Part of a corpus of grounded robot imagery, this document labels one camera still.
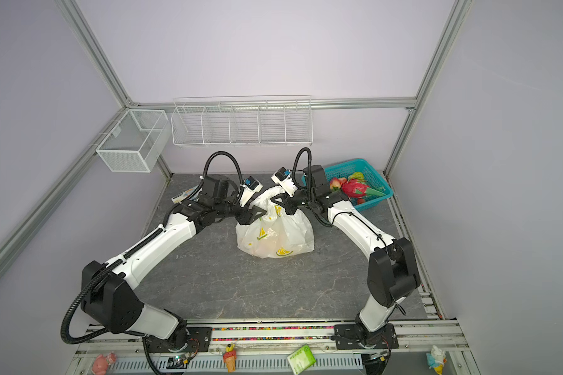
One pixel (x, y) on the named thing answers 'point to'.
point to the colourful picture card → (185, 194)
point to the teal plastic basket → (372, 179)
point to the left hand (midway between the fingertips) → (260, 208)
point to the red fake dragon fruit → (357, 189)
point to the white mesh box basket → (136, 141)
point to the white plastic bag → (277, 233)
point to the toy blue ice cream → (436, 359)
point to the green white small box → (301, 359)
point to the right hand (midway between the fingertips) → (273, 199)
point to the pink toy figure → (102, 362)
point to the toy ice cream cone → (230, 357)
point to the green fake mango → (357, 175)
